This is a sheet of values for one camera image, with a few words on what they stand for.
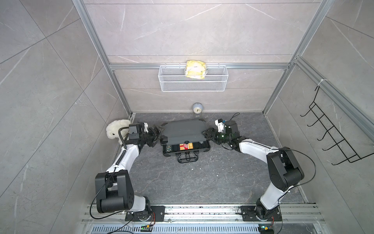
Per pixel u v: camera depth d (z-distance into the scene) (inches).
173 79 39.7
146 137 29.1
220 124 33.5
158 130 30.7
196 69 33.7
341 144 25.1
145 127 31.5
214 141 32.1
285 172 18.6
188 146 37.8
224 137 30.7
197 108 45.2
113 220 28.2
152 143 31.1
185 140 34.1
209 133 31.6
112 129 33.8
